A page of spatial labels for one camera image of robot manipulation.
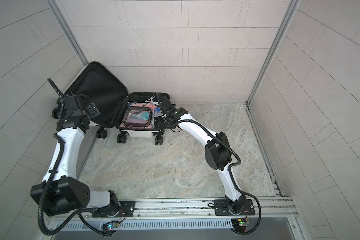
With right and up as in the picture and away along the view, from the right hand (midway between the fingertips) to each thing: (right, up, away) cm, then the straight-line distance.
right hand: (158, 125), depth 87 cm
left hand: (-33, +10, -12) cm, 36 cm away
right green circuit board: (+41, -44, -19) cm, 64 cm away
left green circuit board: (-15, -42, -23) cm, 50 cm away
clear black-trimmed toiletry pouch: (-16, +5, +13) cm, 21 cm away
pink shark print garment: (-8, +13, +20) cm, 26 cm away
